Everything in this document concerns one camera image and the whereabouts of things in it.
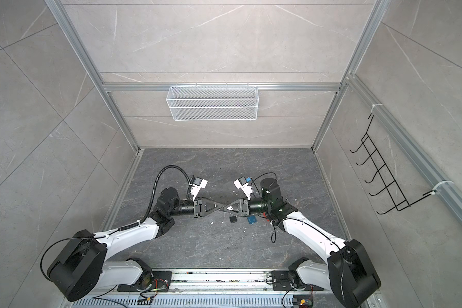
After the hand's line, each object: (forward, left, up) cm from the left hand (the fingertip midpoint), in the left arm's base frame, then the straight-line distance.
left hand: (221, 205), depth 70 cm
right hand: (-1, -2, -2) cm, 3 cm away
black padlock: (-1, -1, 0) cm, 2 cm away
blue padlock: (+3, -14, -22) cm, 26 cm away
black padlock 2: (+4, -5, -22) cm, 23 cm away
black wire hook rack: (-2, -60, +9) cm, 61 cm away
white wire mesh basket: (+57, +5, +7) cm, 57 cm away
